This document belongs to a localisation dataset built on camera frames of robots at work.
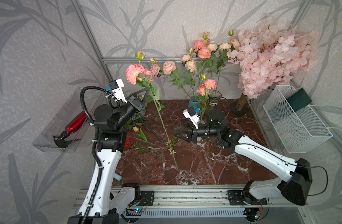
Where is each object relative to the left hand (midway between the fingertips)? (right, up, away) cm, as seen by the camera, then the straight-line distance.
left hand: (150, 92), depth 55 cm
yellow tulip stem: (-15, -24, +42) cm, 50 cm away
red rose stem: (-23, -29, +38) cm, 53 cm away
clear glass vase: (+37, +3, +46) cm, 59 cm away
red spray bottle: (-39, -20, +4) cm, 44 cm away
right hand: (+10, -17, +7) cm, 21 cm away
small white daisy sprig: (+7, -30, +39) cm, 49 cm away
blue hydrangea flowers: (-20, -10, +51) cm, 56 cm away
